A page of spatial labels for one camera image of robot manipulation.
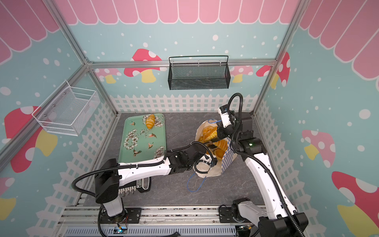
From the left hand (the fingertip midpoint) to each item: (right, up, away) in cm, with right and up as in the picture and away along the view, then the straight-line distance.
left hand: (198, 144), depth 80 cm
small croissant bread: (-35, +14, +29) cm, 48 cm away
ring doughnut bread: (+7, +7, +17) cm, 19 cm away
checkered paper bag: (+11, -13, +1) cm, 17 cm away
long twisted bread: (+14, -1, +10) cm, 17 cm away
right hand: (+9, +12, -8) cm, 18 cm away
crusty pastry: (+10, +5, +11) cm, 16 cm away
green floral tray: (-39, +1, +26) cm, 47 cm away
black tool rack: (-31, -23, +3) cm, 39 cm away
